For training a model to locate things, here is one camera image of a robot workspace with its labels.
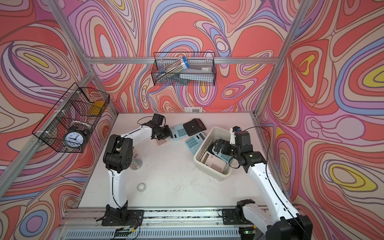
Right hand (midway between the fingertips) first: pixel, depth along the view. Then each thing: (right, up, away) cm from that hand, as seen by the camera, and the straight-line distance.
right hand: (222, 148), depth 79 cm
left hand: (-30, +7, +23) cm, 39 cm away
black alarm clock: (-70, +7, -12) cm, 71 cm away
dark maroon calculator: (-15, +12, +25) cm, 32 cm away
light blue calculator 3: (-26, +8, +25) cm, 37 cm away
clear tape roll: (-45, -23, +4) cm, 51 cm away
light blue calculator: (+1, -6, +11) cm, 13 cm away
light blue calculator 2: (-15, +1, +22) cm, 26 cm away
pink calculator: (-4, -9, +9) cm, 14 cm away
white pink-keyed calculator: (-39, +1, +22) cm, 45 cm away
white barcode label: (-16, +26, +43) cm, 52 cm away
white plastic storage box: (-2, +7, +16) cm, 18 cm away
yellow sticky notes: (-68, +21, -1) cm, 72 cm away
